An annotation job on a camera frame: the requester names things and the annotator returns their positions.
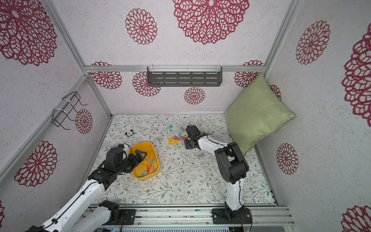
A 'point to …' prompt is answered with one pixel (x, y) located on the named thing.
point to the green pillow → (257, 111)
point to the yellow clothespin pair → (170, 141)
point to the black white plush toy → (129, 133)
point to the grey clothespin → (153, 170)
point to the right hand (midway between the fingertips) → (187, 141)
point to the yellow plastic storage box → (140, 173)
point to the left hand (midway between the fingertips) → (143, 158)
